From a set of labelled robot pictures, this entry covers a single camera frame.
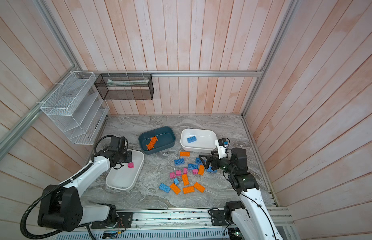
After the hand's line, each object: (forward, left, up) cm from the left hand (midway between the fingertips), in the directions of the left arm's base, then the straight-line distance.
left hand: (128, 158), depth 88 cm
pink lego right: (-6, -40, -5) cm, 41 cm away
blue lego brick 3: (-15, -23, -7) cm, 28 cm away
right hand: (-4, -45, +13) cm, 47 cm away
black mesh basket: (+47, +8, +18) cm, 51 cm away
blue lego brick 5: (-3, -39, -5) cm, 40 cm away
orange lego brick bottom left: (-15, -29, -7) cm, 33 cm away
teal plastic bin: (+22, -20, -7) cm, 31 cm away
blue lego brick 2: (-14, -45, +17) cm, 50 cm away
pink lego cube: (-2, -1, -5) cm, 5 cm away
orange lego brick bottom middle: (-16, -36, -7) cm, 40 cm away
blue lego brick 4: (+2, -43, -6) cm, 43 cm away
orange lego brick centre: (-10, -35, -7) cm, 37 cm away
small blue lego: (-12, -29, -5) cm, 32 cm away
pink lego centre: (-5, -35, -5) cm, 35 cm away
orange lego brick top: (+7, -34, -7) cm, 36 cm away
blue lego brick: (+1, -31, -5) cm, 31 cm away
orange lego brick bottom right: (-15, -42, -6) cm, 45 cm away
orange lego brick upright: (-4, -44, -6) cm, 45 cm away
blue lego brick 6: (+18, -39, -5) cm, 44 cm away
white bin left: (-10, +1, -5) cm, 11 cm away
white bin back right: (+17, -49, -7) cm, 52 cm away
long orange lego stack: (+13, -11, -5) cm, 18 cm away
